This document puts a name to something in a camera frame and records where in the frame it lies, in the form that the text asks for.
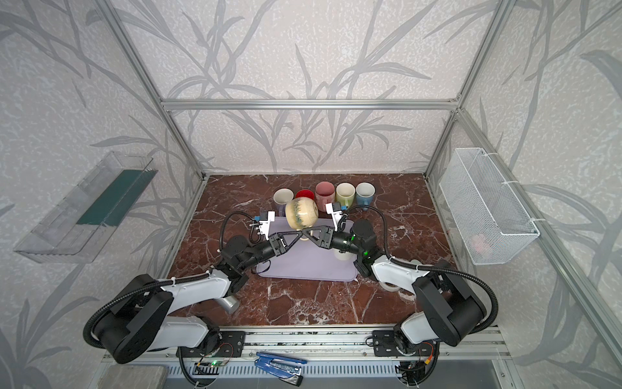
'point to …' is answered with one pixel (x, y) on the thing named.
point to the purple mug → (282, 197)
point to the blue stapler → (287, 369)
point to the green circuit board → (218, 362)
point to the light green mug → (345, 194)
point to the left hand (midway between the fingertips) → (304, 232)
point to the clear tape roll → (389, 287)
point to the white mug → (345, 256)
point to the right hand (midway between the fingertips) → (305, 227)
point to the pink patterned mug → (325, 194)
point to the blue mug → (364, 194)
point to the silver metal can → (230, 303)
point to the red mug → (305, 193)
